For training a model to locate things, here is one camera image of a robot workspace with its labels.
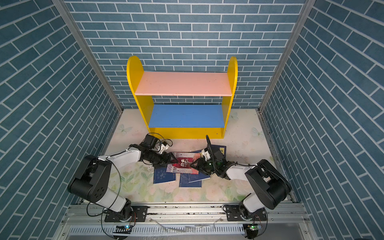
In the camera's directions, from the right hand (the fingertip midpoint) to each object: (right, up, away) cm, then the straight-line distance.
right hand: (193, 168), depth 85 cm
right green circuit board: (+30, -27, -13) cm, 42 cm away
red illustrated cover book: (-5, +3, +4) cm, 7 cm away
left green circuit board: (-32, -26, -13) cm, 44 cm away
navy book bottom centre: (-5, -7, -2) cm, 9 cm away
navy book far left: (-19, -5, +2) cm, 20 cm away
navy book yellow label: (+1, -5, 0) cm, 5 cm away
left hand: (-10, +2, +1) cm, 11 cm away
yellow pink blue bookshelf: (-6, +27, +9) cm, 29 cm away
